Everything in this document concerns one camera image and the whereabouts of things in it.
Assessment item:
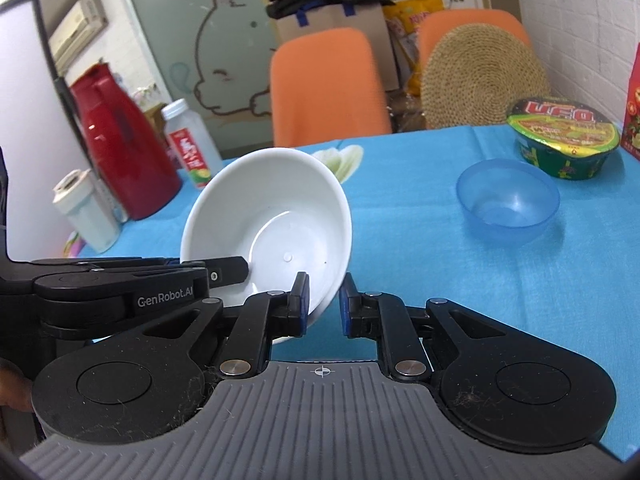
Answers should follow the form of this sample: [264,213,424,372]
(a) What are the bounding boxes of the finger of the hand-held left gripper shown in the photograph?
[75,256,207,273]
[202,256,250,291]

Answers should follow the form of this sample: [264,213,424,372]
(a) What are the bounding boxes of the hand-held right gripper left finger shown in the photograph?
[125,271,311,378]

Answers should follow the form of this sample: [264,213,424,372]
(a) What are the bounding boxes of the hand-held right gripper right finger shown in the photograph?
[338,272,538,381]

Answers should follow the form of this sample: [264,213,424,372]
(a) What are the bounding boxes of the white bowl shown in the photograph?
[180,147,353,346]

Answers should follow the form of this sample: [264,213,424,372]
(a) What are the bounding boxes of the person's left hand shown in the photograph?
[0,364,35,413]

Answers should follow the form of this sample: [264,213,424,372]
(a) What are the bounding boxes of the white tumbler cup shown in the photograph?
[52,169,122,254]

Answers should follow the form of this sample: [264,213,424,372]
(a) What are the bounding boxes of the blue floral tablecloth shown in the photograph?
[62,125,640,463]

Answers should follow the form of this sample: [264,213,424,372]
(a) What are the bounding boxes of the red thermos jug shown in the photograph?
[70,62,183,221]

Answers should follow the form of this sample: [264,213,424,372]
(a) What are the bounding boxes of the red label juice bottle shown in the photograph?
[161,99,226,189]

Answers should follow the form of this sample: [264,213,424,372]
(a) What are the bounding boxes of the blue plastic bowl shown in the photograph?
[456,158,561,246]

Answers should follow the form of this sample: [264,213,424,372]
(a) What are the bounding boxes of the orange chair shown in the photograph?
[270,27,393,148]
[417,8,532,116]

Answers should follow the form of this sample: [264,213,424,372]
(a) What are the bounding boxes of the frosted glass door with cat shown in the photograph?
[117,0,281,161]

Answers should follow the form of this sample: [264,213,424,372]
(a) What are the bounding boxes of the white air conditioner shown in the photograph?
[48,0,110,73]

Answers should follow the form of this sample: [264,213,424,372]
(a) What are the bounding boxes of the round woven straw mat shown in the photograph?
[421,23,552,130]

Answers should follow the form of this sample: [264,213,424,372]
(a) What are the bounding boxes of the green instant noodle cup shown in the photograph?
[506,97,621,181]

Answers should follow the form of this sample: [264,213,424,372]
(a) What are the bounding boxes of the yellow snack bag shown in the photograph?
[382,0,446,98]

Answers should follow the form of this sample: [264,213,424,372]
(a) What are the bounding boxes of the red printed box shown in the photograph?
[621,42,640,161]

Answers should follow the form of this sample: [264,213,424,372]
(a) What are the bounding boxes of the brown paper bag blue handles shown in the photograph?
[276,2,401,93]

